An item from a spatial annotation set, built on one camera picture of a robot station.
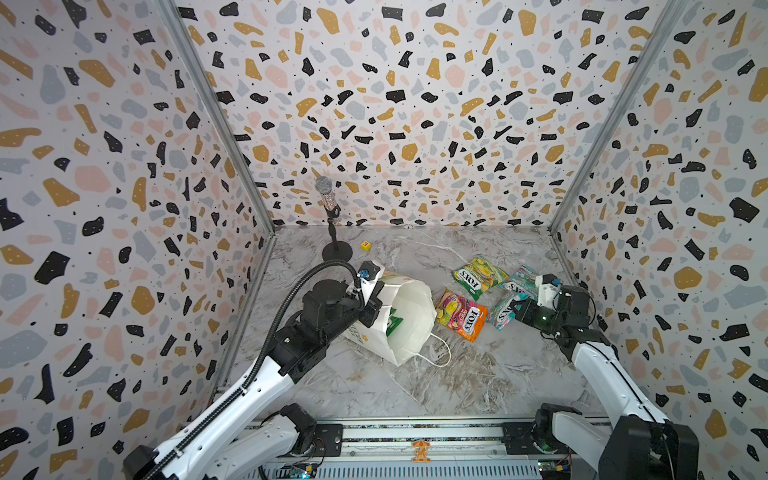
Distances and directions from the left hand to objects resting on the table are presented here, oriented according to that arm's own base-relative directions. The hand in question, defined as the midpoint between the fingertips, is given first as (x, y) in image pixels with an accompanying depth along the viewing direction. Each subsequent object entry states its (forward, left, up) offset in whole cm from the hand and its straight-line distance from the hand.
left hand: (381, 278), depth 68 cm
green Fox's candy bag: (+2, -3, -26) cm, 26 cm away
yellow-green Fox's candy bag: (+21, -32, -28) cm, 47 cm away
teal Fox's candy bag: (+2, -34, -21) cm, 40 cm away
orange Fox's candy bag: (+6, -24, -29) cm, 38 cm away
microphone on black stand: (+34, +19, -29) cm, 49 cm away
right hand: (+4, -36, -16) cm, 39 cm away
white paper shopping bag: (+6, -9, -21) cm, 24 cm away
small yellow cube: (+36, +8, -30) cm, 47 cm away
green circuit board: (-34, +20, -31) cm, 50 cm away
